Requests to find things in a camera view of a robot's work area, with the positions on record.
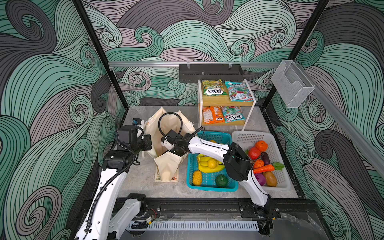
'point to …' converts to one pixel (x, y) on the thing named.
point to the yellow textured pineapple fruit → (197, 178)
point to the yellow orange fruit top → (213, 141)
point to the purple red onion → (260, 178)
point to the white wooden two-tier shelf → (224, 102)
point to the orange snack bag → (213, 114)
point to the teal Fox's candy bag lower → (232, 113)
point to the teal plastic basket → (208, 180)
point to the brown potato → (270, 179)
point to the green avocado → (221, 181)
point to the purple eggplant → (265, 158)
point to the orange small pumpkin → (258, 163)
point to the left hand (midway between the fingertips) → (148, 135)
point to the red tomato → (254, 153)
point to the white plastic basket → (246, 139)
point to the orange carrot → (276, 165)
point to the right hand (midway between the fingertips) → (167, 159)
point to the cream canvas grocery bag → (166, 164)
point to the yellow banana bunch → (203, 161)
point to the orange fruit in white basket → (261, 145)
